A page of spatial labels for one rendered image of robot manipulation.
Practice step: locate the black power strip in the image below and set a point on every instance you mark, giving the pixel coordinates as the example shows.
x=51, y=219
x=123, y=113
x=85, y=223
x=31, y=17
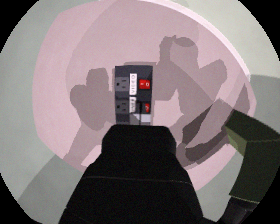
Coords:
x=133, y=84

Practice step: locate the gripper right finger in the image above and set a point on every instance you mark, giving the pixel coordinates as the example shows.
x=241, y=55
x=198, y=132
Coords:
x=145, y=117

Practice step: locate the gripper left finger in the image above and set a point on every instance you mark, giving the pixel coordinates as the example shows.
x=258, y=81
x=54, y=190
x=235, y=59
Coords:
x=135, y=116

